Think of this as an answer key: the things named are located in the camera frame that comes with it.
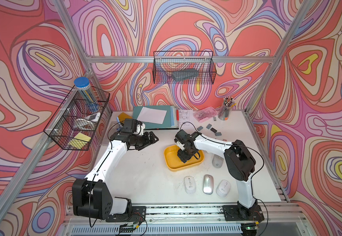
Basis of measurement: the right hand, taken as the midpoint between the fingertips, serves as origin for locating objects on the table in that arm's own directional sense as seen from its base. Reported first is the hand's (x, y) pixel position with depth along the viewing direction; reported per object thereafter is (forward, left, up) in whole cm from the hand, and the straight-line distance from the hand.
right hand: (188, 158), depth 93 cm
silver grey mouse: (-17, -10, 0) cm, 19 cm away
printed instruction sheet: (+35, -1, 0) cm, 35 cm away
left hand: (+2, +20, +17) cm, 26 cm away
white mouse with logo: (-20, -17, +1) cm, 26 cm away
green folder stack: (+33, +10, +3) cm, 34 cm away
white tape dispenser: (+8, +49, +32) cm, 59 cm away
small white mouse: (-17, +1, +1) cm, 17 cm away
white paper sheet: (+37, +25, +2) cm, 45 cm away
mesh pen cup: (+34, -31, +8) cm, 47 cm away
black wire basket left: (+6, +61, +30) cm, 68 cm away
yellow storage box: (-3, +10, -1) cm, 10 cm away
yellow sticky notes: (+1, +55, +26) cm, 61 cm away
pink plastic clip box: (+39, -18, -1) cm, 43 cm away
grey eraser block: (+24, -11, 0) cm, 26 cm away
